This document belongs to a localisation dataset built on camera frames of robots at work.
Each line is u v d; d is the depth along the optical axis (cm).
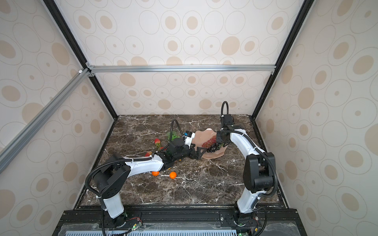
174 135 103
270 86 100
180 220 75
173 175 87
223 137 80
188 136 76
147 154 97
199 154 76
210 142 100
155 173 88
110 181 46
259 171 48
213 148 97
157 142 103
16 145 53
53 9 68
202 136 103
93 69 91
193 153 76
